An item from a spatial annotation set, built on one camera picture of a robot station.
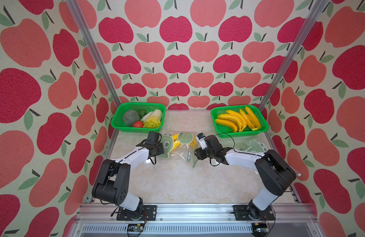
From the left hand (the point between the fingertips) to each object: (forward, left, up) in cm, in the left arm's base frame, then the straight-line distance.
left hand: (161, 150), depth 93 cm
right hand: (-1, -24, 0) cm, 24 cm away
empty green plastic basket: (+14, -43, +1) cm, 45 cm away
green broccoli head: (+24, +23, +7) cm, 34 cm away
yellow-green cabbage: (+21, +8, +7) cm, 23 cm away
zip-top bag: (-1, -13, +8) cm, 15 cm away
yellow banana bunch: (+23, -51, +4) cm, 56 cm away
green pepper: (+33, +18, +2) cm, 38 cm away
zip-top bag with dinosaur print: (+2, -58, +3) cm, 59 cm away
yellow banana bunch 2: (+24, -65, +5) cm, 69 cm away
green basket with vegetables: (+24, +34, +2) cm, 42 cm away
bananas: (+2, -10, +6) cm, 12 cm away
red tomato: (+20, +18, +3) cm, 27 cm away
